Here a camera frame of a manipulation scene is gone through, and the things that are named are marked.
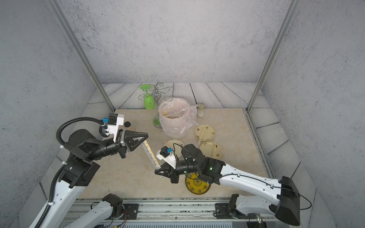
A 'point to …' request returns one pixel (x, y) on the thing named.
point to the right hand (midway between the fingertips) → (157, 173)
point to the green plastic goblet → (148, 100)
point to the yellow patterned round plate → (196, 185)
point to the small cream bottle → (200, 112)
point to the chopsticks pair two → (166, 143)
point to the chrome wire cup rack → (156, 92)
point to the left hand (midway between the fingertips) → (147, 139)
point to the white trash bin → (175, 127)
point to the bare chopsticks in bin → (165, 113)
